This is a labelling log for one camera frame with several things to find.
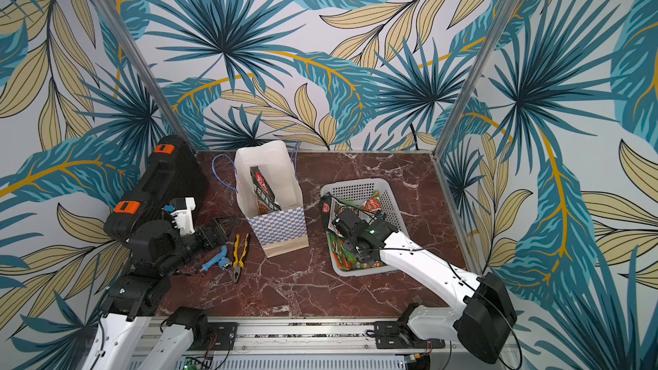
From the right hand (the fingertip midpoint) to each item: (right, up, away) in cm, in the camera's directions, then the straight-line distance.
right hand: (353, 245), depth 80 cm
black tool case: (-58, +23, +2) cm, 62 cm away
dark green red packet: (-29, +14, +5) cm, 32 cm away
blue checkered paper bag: (-23, +4, -3) cm, 23 cm away
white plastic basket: (+4, +16, +20) cm, 26 cm away
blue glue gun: (-44, -6, +5) cm, 45 cm away
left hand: (-35, +8, -11) cm, 37 cm away
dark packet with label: (-8, +11, +9) cm, 16 cm away
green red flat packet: (+9, +11, +18) cm, 23 cm away
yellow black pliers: (-38, -7, +6) cm, 39 cm away
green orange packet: (-3, -4, +1) cm, 5 cm away
